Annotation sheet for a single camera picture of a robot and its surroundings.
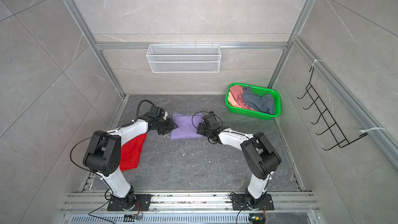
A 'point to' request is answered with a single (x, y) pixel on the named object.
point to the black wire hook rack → (340, 138)
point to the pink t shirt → (235, 98)
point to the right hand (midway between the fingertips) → (200, 127)
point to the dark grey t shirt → (265, 103)
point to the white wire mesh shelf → (183, 58)
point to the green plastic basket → (259, 91)
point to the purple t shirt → (187, 126)
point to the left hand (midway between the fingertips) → (176, 124)
